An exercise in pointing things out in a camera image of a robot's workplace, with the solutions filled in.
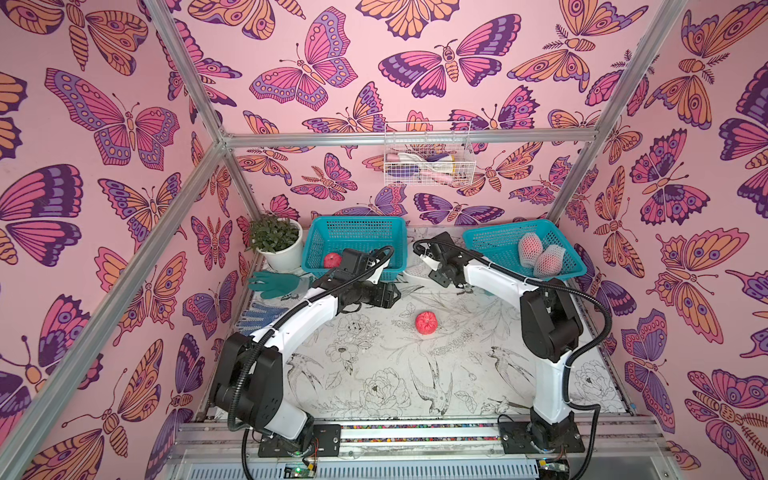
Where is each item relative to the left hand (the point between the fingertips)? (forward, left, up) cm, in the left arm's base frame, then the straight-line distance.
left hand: (393, 291), depth 86 cm
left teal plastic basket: (+33, +26, -11) cm, 43 cm away
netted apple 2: (+24, -49, -7) cm, 54 cm away
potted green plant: (+19, +37, +1) cm, 42 cm away
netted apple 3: (+16, -52, -6) cm, 55 cm away
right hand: (+15, -18, -5) cm, 24 cm away
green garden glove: (+11, +41, -13) cm, 45 cm away
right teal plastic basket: (+28, -40, -13) cm, 51 cm away
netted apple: (-6, -10, -8) cm, 14 cm away
